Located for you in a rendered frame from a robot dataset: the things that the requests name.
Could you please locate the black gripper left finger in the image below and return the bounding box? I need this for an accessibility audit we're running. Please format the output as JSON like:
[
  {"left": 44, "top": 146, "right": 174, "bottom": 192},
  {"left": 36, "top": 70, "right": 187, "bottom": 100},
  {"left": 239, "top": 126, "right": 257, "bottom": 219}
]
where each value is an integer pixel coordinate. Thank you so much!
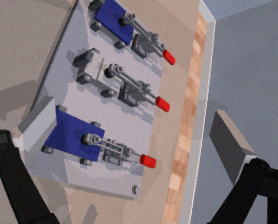
[{"left": 0, "top": 96, "right": 60, "bottom": 224}]

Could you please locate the blue rectangular plate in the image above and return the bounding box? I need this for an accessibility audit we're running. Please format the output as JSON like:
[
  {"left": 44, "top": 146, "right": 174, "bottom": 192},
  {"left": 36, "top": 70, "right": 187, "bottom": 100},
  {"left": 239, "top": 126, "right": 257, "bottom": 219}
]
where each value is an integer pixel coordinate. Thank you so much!
[{"left": 91, "top": 0, "right": 134, "bottom": 47}]

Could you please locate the blue rectangular block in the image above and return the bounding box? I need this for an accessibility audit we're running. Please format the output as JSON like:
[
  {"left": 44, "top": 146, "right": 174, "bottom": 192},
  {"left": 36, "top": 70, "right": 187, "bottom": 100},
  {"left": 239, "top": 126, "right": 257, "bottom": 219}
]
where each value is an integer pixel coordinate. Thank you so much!
[{"left": 44, "top": 109, "right": 105, "bottom": 162}]

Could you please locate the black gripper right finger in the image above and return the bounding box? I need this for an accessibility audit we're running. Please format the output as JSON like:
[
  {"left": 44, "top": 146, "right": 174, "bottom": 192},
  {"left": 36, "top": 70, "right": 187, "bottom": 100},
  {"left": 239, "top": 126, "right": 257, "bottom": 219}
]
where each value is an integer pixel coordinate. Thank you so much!
[{"left": 207, "top": 110, "right": 278, "bottom": 224}]

